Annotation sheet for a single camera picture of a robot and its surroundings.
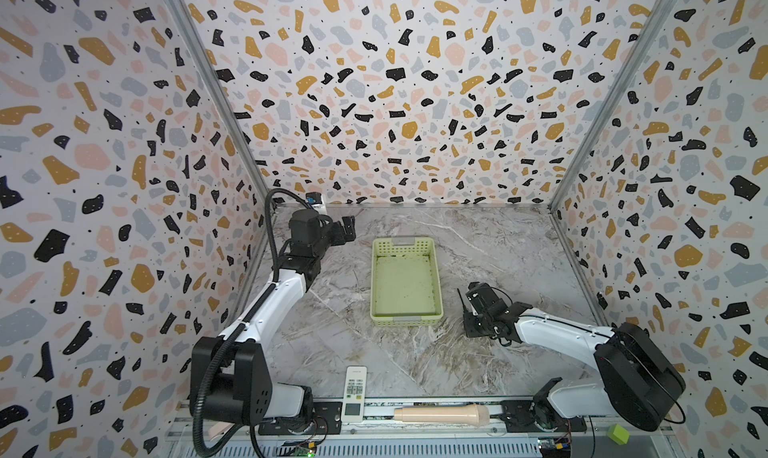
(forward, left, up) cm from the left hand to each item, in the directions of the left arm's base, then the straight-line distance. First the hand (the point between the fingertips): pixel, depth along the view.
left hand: (339, 213), depth 82 cm
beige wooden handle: (-45, -34, -22) cm, 61 cm away
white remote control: (-40, -5, -25) cm, 48 cm away
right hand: (-20, -36, -25) cm, 48 cm away
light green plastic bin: (-8, -18, -27) cm, 34 cm away
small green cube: (-50, -67, -23) cm, 87 cm away
